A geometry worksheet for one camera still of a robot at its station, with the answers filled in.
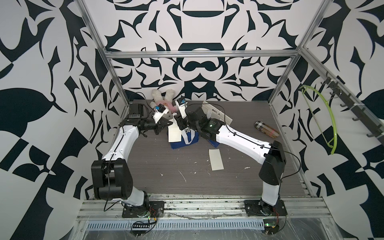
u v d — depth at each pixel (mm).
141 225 727
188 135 831
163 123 750
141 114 696
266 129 1018
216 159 917
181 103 657
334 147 669
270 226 702
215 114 824
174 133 805
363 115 550
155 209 739
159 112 701
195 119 579
